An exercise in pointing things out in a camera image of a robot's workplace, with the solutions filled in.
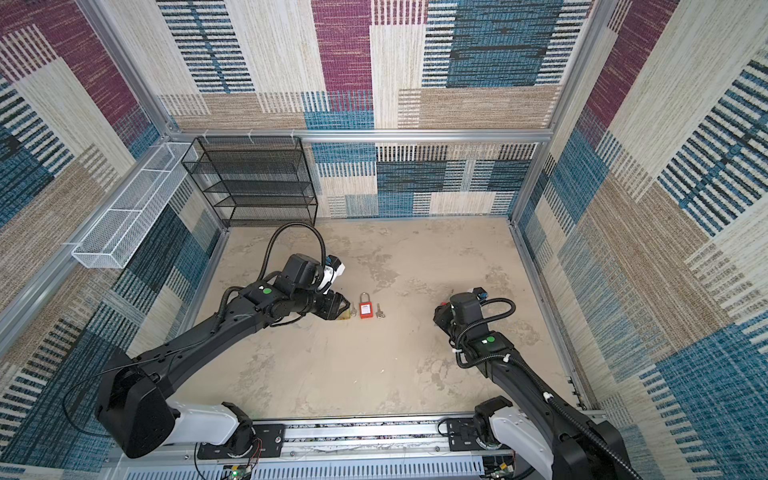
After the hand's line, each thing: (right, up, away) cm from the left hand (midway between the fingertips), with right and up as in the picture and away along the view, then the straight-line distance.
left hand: (343, 297), depth 80 cm
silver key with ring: (+9, -7, +15) cm, 19 cm away
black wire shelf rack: (-37, +38, +30) cm, 61 cm away
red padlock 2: (+29, -4, +16) cm, 34 cm away
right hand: (+26, -6, +5) cm, 27 cm away
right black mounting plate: (+30, -32, -7) cm, 44 cm away
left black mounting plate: (-17, -34, -7) cm, 39 cm away
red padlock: (+5, -5, +14) cm, 16 cm away
